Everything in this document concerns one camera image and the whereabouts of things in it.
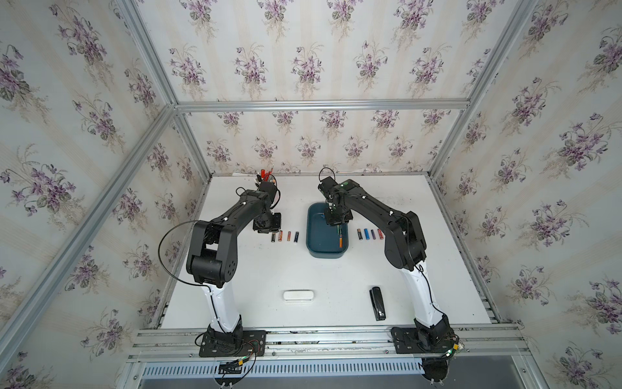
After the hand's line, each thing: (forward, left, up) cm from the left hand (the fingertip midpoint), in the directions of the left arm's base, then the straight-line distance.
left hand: (275, 230), depth 95 cm
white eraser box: (-25, -10, -1) cm, 27 cm away
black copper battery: (+1, -34, -4) cm, 35 cm away
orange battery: (0, -1, -5) cm, 5 cm away
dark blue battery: (-1, -8, -5) cm, 9 cm away
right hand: (+3, -24, +1) cm, 24 cm away
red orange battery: (0, -5, -5) cm, 7 cm away
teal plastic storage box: (-4, -20, -1) cm, 20 cm away
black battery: (0, +2, -5) cm, 5 cm away
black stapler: (-27, -36, -2) cm, 46 cm away
